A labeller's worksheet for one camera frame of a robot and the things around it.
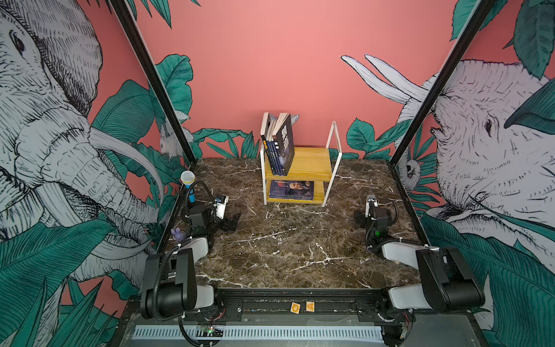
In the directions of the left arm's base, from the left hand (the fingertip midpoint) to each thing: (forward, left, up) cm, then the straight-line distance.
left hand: (229, 206), depth 91 cm
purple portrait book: (+8, -31, -1) cm, 32 cm away
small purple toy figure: (-11, +19, -2) cm, 22 cm away
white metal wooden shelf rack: (+14, -36, +10) cm, 40 cm away
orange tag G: (-38, -26, -7) cm, 47 cm away
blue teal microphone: (+3, +13, +16) cm, 21 cm away
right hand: (-2, -61, +1) cm, 61 cm away
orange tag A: (-38, -31, -8) cm, 50 cm away
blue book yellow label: (+8, -21, +25) cm, 34 cm away
